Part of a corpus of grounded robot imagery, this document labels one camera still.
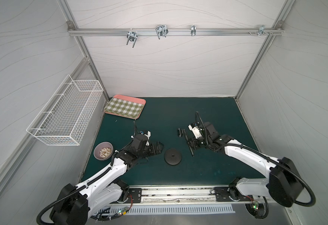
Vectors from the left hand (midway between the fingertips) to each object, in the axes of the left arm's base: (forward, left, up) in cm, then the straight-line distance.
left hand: (159, 148), depth 81 cm
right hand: (+5, -17, +1) cm, 18 cm away
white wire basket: (+4, +47, +21) cm, 52 cm away
